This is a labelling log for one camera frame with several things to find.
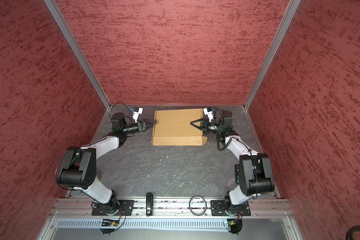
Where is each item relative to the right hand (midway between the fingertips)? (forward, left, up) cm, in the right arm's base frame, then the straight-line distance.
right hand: (190, 127), depth 80 cm
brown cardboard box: (+1, +9, -3) cm, 10 cm away
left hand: (+3, +20, -2) cm, 21 cm away
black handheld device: (-31, +22, -18) cm, 42 cm away
